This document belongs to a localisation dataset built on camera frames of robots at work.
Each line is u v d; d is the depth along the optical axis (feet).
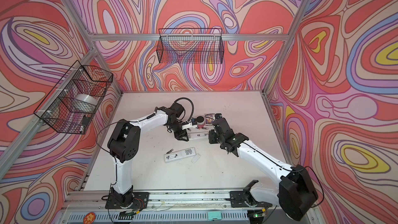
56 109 2.21
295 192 1.30
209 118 3.35
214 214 2.15
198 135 3.06
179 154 2.83
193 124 2.75
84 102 2.28
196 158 2.85
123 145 1.72
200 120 3.19
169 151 2.91
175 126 2.64
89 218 2.26
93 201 2.46
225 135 2.02
